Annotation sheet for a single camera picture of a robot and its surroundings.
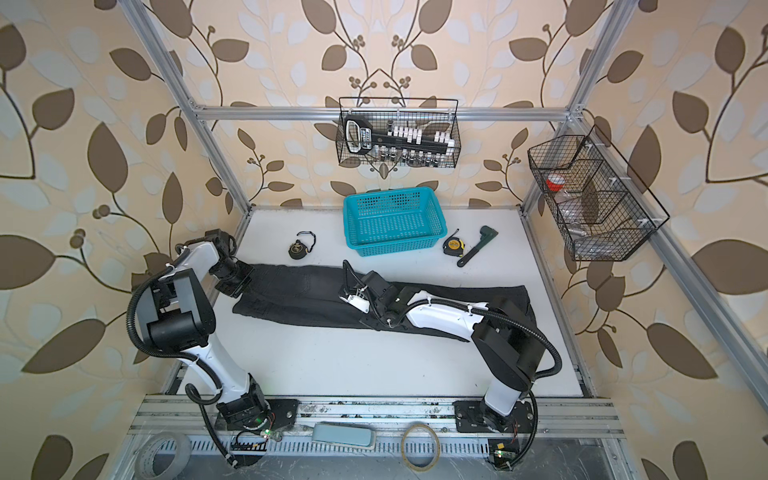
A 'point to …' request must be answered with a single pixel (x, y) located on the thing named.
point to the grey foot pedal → (357, 435)
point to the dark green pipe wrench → (487, 235)
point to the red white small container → (555, 182)
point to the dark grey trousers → (318, 293)
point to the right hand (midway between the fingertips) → (367, 308)
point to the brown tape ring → (437, 444)
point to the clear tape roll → (144, 458)
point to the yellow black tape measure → (453, 245)
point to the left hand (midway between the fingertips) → (253, 282)
